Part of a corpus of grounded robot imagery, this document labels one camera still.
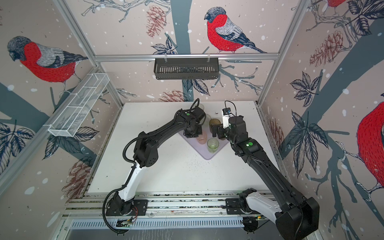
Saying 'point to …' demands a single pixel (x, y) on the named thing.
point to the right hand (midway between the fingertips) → (218, 124)
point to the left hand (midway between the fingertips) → (199, 136)
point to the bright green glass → (212, 145)
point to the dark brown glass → (214, 121)
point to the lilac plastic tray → (203, 149)
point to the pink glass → (202, 139)
